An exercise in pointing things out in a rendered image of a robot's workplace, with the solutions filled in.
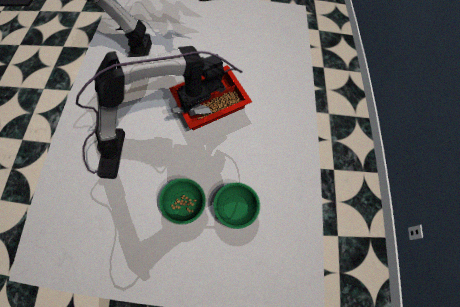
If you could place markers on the grey scoop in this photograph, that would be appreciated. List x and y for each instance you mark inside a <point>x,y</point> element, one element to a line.
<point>197,109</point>

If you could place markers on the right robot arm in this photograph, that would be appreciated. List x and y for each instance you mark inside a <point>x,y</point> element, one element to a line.
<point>137,68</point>

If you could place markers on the green bowl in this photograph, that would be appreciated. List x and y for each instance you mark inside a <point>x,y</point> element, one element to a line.
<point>176,189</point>
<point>236,205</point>

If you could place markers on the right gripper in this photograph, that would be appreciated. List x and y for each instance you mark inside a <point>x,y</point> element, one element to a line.
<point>191,95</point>

